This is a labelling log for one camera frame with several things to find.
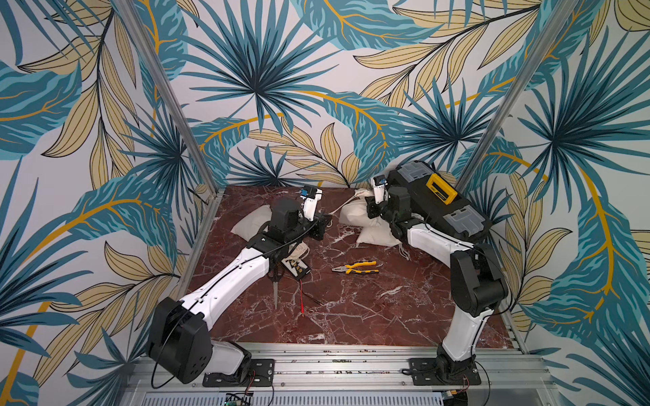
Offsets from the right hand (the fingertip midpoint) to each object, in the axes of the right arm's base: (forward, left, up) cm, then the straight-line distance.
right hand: (348, 200), depth 91 cm
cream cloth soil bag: (-6, -12, -13) cm, 18 cm away
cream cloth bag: (-2, -3, -4) cm, 5 cm away
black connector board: (-17, +20, -17) cm, 31 cm away
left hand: (-14, +7, +7) cm, 17 cm away
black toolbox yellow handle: (0, -33, -3) cm, 33 cm away
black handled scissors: (-19, +27, -18) cm, 38 cm away
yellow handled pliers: (-17, 0, -18) cm, 25 cm away
